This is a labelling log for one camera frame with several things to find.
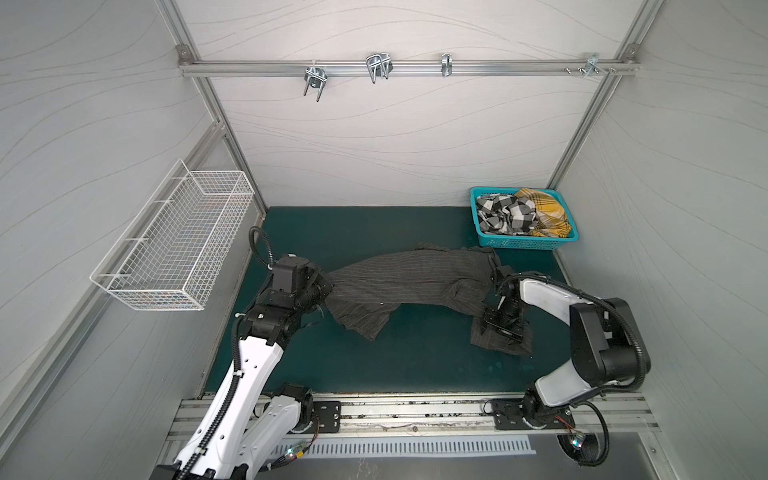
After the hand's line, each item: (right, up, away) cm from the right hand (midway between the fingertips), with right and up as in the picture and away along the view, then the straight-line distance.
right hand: (499, 329), depth 88 cm
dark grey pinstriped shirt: (-10, +14, +6) cm, 18 cm away
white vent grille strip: (-27, -23, -18) cm, 40 cm away
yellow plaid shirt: (+25, +34, +16) cm, 45 cm away
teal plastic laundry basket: (+13, +26, +16) cm, 33 cm away
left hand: (-46, +19, -13) cm, 52 cm away
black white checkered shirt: (+9, +36, +19) cm, 42 cm away
